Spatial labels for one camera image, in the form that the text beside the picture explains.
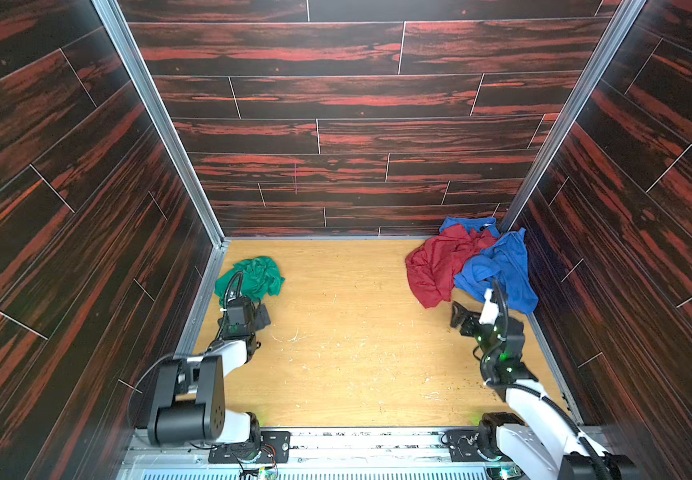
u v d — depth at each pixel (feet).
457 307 2.68
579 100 2.63
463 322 2.51
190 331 3.24
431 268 3.53
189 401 1.43
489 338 2.19
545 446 1.61
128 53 2.36
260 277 3.34
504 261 3.53
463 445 2.41
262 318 2.85
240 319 2.35
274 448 2.39
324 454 2.42
